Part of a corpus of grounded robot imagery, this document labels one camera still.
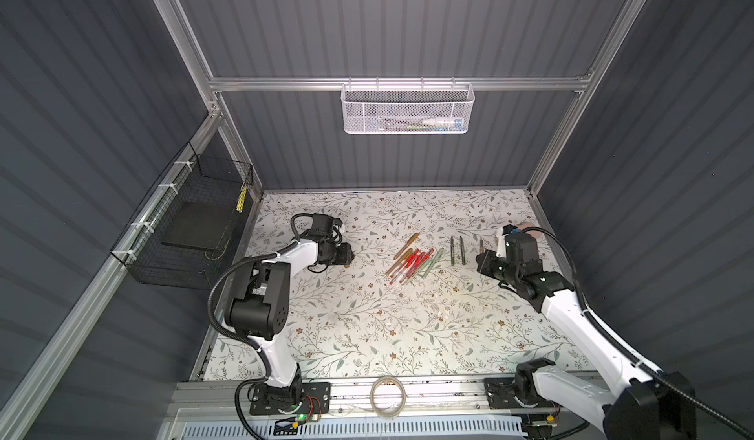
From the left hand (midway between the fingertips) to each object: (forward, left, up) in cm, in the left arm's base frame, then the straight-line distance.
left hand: (351, 257), depth 97 cm
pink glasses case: (-8, -49, +24) cm, 55 cm away
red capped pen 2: (+1, -25, -3) cm, 25 cm away
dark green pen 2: (+4, -38, -3) cm, 39 cm away
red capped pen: (-4, -18, -3) cm, 18 cm away
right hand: (-8, -39, +12) cm, 42 cm away
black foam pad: (-6, +36, +26) cm, 45 cm away
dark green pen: (+6, -35, -3) cm, 36 cm away
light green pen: (0, -26, -3) cm, 27 cm away
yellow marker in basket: (+6, +30, +22) cm, 38 cm away
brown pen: (+10, -22, -3) cm, 24 cm away
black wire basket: (+9, +42, +28) cm, 51 cm away
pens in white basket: (+29, -16, +31) cm, 46 cm away
